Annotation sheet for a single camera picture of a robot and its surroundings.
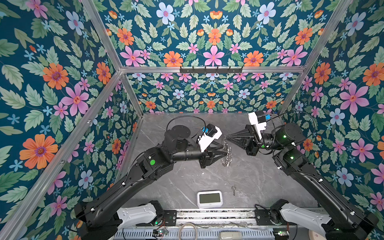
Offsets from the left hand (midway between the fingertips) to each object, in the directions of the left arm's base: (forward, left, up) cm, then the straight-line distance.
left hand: (227, 149), depth 51 cm
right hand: (+3, -1, +3) cm, 4 cm away
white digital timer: (-7, +5, -39) cm, 40 cm away
